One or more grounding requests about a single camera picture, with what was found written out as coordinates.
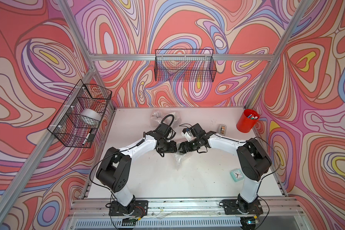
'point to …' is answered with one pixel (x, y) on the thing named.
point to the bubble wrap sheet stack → (179, 158)
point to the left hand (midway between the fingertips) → (175, 151)
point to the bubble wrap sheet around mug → (156, 118)
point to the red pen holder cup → (247, 120)
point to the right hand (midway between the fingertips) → (184, 152)
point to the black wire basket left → (76, 122)
